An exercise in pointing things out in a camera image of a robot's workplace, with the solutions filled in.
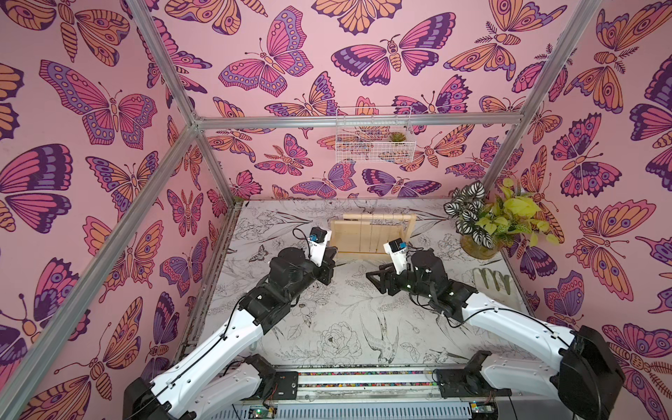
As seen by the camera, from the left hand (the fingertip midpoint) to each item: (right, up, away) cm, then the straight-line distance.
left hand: (338, 247), depth 72 cm
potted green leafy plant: (+46, +5, +11) cm, 48 cm away
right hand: (+11, -7, +6) cm, 15 cm away
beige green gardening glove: (+55, -16, +20) cm, 61 cm away
